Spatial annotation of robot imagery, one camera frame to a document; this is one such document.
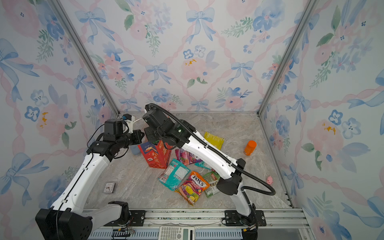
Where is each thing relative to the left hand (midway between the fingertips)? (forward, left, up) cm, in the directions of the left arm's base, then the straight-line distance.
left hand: (144, 132), depth 77 cm
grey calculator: (-41, -18, -23) cm, 50 cm away
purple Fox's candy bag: (-3, -21, -22) cm, 31 cm away
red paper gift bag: (-8, -6, -10) cm, 14 cm away
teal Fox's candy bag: (-13, -14, -22) cm, 30 cm away
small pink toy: (-16, -68, -22) cm, 74 cm away
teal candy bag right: (-6, -31, -23) cm, 39 cm away
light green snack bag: (-15, -37, -24) cm, 46 cm away
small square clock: (-21, +20, -23) cm, 37 cm away
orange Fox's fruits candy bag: (-21, -25, -21) cm, 39 cm away
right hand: (-4, -6, +9) cm, 11 cm away
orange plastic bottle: (+2, -60, -17) cm, 62 cm away
